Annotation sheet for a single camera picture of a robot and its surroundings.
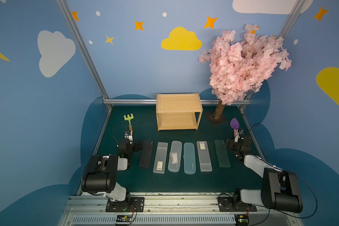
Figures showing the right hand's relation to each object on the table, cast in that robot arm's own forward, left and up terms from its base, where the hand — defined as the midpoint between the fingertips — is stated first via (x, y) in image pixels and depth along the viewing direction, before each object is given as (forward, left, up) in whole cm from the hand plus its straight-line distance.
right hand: (237, 139), depth 93 cm
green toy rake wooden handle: (+19, +80, -5) cm, 82 cm away
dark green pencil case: (-11, +10, -5) cm, 15 cm away
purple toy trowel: (+19, -6, -9) cm, 22 cm away
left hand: (-3, +70, -1) cm, 70 cm away
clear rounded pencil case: (-12, +41, -5) cm, 43 cm away
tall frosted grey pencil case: (-15, +22, -6) cm, 27 cm away
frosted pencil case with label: (-13, +50, -5) cm, 52 cm away
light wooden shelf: (+11, +40, +14) cm, 44 cm away
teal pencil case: (-13, +31, -7) cm, 35 cm away
